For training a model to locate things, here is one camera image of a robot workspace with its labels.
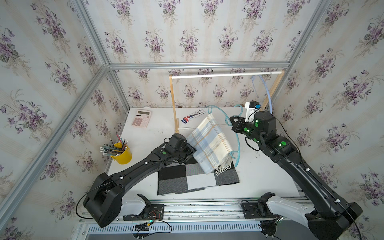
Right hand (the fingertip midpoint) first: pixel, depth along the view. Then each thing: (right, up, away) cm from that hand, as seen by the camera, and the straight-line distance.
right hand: (232, 117), depth 69 cm
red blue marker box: (-18, +2, +46) cm, 49 cm away
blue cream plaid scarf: (-9, -15, +8) cm, 20 cm away
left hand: (-15, -19, +10) cm, 27 cm away
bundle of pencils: (-65, -18, +12) cm, 68 cm away
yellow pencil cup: (-58, -23, +16) cm, 64 cm away
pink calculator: (-57, 0, +42) cm, 71 cm away
